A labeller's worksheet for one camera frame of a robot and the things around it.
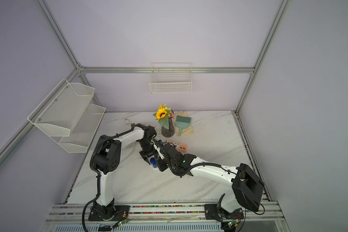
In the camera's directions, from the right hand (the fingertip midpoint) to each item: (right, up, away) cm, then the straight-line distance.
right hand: (159, 161), depth 80 cm
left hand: (-4, -3, +9) cm, 10 cm away
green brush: (+14, +23, +32) cm, 42 cm away
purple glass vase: (+4, +15, +23) cm, 28 cm away
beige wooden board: (+18, +16, +28) cm, 37 cm away
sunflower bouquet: (+2, +27, +6) cm, 27 cm away
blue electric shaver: (-4, -3, +6) cm, 8 cm away
